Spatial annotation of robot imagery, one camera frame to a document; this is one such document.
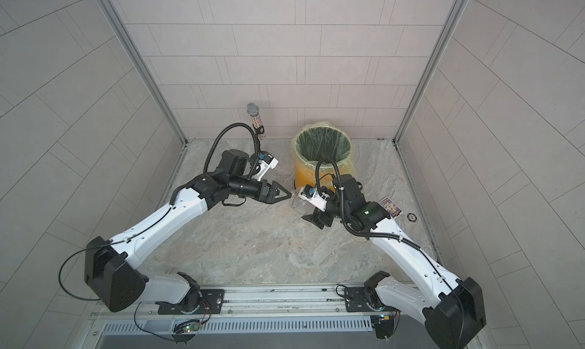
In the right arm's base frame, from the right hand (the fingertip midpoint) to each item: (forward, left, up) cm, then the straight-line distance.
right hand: (310, 204), depth 75 cm
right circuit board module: (-33, -20, -19) cm, 43 cm away
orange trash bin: (+10, +3, 0) cm, 10 cm away
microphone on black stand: (+33, +19, +15) cm, 41 cm away
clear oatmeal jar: (-4, +3, +7) cm, 9 cm away
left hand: (+1, +7, +6) cm, 10 cm away
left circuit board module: (-31, +38, -13) cm, 51 cm away
